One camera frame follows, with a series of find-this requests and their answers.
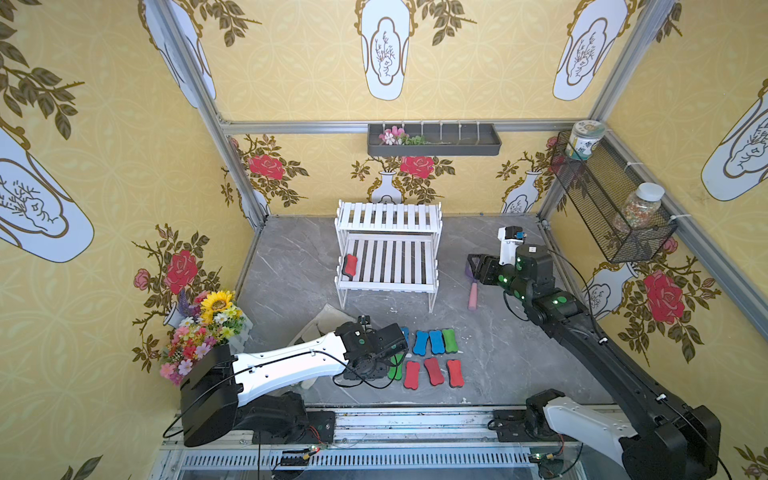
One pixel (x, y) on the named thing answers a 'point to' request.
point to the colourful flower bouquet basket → (202, 321)
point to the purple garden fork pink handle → (473, 296)
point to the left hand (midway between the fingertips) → (366, 363)
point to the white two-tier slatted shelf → (396, 245)
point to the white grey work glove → (330, 319)
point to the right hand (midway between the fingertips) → (484, 253)
